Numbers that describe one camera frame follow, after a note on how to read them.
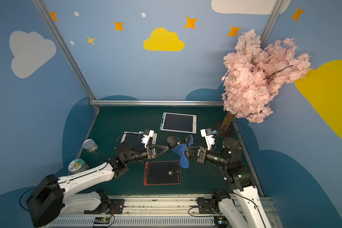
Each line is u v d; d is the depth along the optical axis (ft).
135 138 3.42
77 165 2.63
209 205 2.45
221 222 2.40
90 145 3.00
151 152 2.02
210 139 1.90
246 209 1.38
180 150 2.02
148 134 2.20
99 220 2.40
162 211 2.43
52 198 1.31
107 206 2.23
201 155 1.78
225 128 3.39
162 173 2.83
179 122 3.67
